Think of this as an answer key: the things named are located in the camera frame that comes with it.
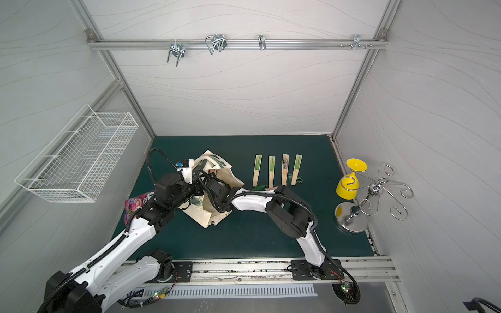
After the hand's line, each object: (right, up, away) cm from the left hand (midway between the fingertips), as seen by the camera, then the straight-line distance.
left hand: (205, 176), depth 77 cm
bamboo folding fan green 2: (+42, -2, +26) cm, 50 cm away
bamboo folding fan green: (+29, +1, +27) cm, 40 cm away
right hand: (+2, -10, +15) cm, 18 cm away
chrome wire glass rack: (+63, -19, +8) cm, 66 cm away
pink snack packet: (-37, -14, +11) cm, 41 cm away
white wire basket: (-44, +7, -8) cm, 45 cm away
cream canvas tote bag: (0, -12, -4) cm, 12 cm away
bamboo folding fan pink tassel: (+37, +2, +30) cm, 48 cm away
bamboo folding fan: (+22, +4, +30) cm, 38 cm away
